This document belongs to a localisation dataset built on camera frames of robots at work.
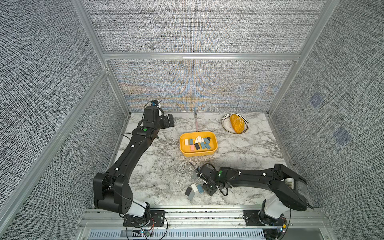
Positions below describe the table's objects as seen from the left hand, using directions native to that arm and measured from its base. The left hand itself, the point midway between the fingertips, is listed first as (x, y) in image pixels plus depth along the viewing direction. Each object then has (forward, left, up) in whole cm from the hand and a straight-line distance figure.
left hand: (168, 115), depth 83 cm
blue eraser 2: (-2, -23, -24) cm, 33 cm away
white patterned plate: (+14, -40, -25) cm, 49 cm away
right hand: (-30, -20, -25) cm, 44 cm away
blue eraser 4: (-5, -24, -26) cm, 35 cm away
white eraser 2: (-1, -16, -25) cm, 30 cm away
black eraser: (+1, -25, -25) cm, 35 cm away
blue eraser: (0, -13, -26) cm, 29 cm away
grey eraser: (-35, -11, -26) cm, 46 cm away
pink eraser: (-6, -13, -26) cm, 29 cm away
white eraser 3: (0, -19, -25) cm, 31 cm away
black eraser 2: (-33, -10, -26) cm, 43 cm away
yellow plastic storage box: (-7, -9, -25) cm, 28 cm away
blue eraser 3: (-5, -21, -25) cm, 33 cm away
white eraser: (-1, -10, -26) cm, 28 cm away
